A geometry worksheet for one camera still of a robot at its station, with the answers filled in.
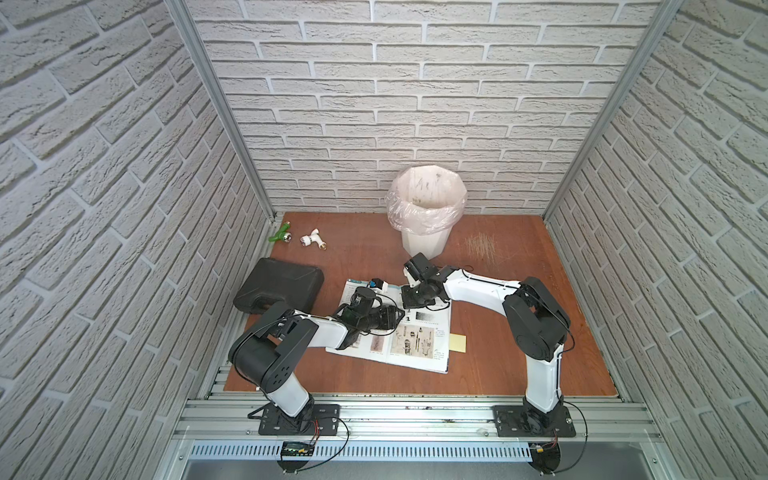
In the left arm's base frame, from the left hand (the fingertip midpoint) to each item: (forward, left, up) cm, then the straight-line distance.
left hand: (392, 307), depth 92 cm
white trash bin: (+20, -15, +6) cm, 26 cm away
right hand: (+2, -5, 0) cm, 6 cm away
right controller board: (-39, -37, -1) cm, 53 cm away
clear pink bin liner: (+36, -13, +13) cm, 41 cm away
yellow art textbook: (-10, -8, -2) cm, 13 cm away
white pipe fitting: (+30, +29, 0) cm, 42 cm away
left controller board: (-36, +23, -3) cm, 43 cm away
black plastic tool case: (+6, +30, +3) cm, 31 cm away
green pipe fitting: (+30, +41, 0) cm, 51 cm away
